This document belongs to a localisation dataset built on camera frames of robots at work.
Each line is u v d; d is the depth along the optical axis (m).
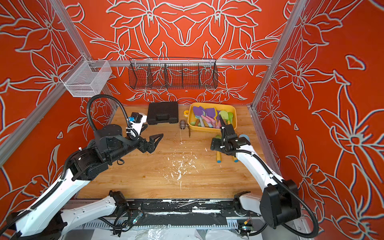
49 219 0.40
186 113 1.12
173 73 0.99
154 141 0.51
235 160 0.87
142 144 0.52
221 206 0.74
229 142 0.60
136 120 0.48
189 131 1.04
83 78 0.87
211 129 1.00
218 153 0.90
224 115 1.10
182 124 1.05
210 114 1.10
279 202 0.40
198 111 1.13
